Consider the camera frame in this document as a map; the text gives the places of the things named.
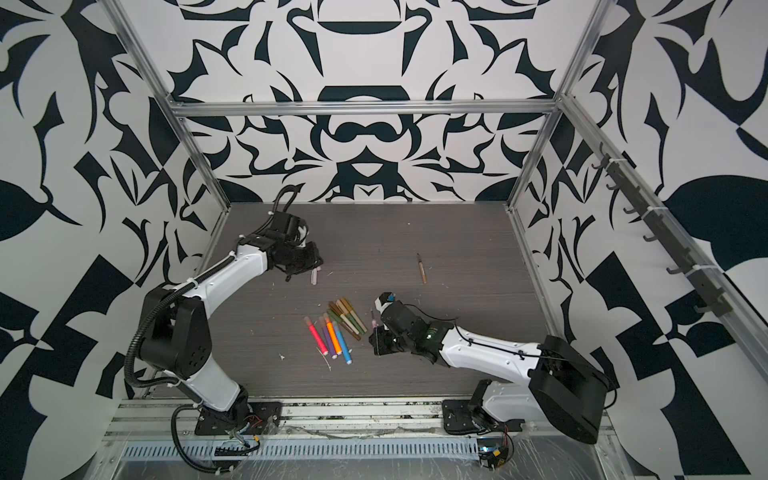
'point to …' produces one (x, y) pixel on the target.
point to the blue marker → (346, 352)
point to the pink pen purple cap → (373, 322)
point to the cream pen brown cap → (339, 312)
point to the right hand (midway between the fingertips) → (369, 340)
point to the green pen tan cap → (345, 311)
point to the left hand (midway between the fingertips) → (324, 255)
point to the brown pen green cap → (343, 324)
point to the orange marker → (333, 334)
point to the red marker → (316, 336)
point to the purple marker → (328, 340)
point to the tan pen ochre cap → (352, 311)
